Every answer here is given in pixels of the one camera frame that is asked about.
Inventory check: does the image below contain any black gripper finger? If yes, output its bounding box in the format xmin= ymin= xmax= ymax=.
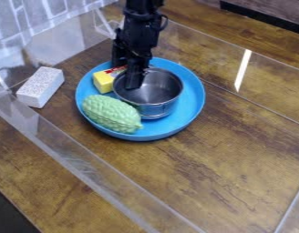
xmin=125 ymin=56 xmax=150 ymax=89
xmin=112 ymin=44 xmax=128 ymax=67

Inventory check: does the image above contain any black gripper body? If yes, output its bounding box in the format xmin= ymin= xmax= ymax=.
xmin=113 ymin=0 xmax=168 ymax=57

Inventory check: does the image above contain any stainless steel pot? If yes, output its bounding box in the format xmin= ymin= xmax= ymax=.
xmin=113 ymin=67 xmax=182 ymax=119

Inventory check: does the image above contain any blue round tray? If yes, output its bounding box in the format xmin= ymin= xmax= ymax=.
xmin=74 ymin=57 xmax=205 ymax=141

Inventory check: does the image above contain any yellow butter box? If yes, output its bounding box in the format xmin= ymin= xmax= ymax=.
xmin=91 ymin=66 xmax=126 ymax=94

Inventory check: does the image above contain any green bumpy toy gourd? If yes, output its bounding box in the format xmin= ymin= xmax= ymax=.
xmin=81 ymin=95 xmax=142 ymax=134

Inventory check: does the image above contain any white speckled block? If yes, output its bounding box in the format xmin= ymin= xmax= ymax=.
xmin=15 ymin=66 xmax=63 ymax=108

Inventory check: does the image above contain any dark wooden furniture edge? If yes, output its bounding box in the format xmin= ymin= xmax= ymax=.
xmin=219 ymin=0 xmax=299 ymax=34

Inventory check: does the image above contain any clear acrylic barrier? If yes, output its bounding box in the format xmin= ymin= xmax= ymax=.
xmin=0 ymin=90 xmax=299 ymax=233

